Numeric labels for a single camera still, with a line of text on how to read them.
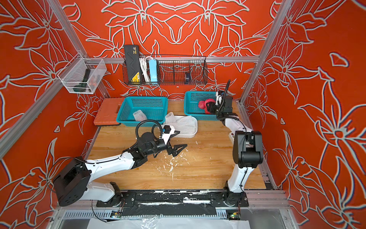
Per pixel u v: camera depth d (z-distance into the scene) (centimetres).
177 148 65
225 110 74
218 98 85
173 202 73
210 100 92
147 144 59
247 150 49
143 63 85
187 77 90
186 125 98
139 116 97
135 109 115
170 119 95
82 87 81
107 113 109
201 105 110
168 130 63
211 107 84
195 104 118
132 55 85
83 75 92
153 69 90
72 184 41
